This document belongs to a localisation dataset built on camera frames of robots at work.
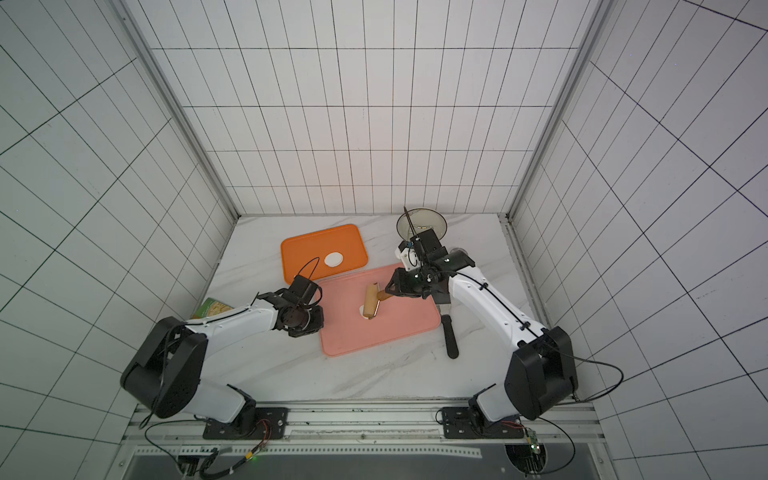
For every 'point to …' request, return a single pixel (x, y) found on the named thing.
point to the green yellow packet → (209, 308)
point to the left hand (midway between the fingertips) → (317, 330)
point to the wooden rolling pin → (372, 300)
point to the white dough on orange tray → (333, 259)
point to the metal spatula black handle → (449, 331)
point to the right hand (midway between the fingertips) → (380, 291)
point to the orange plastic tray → (322, 254)
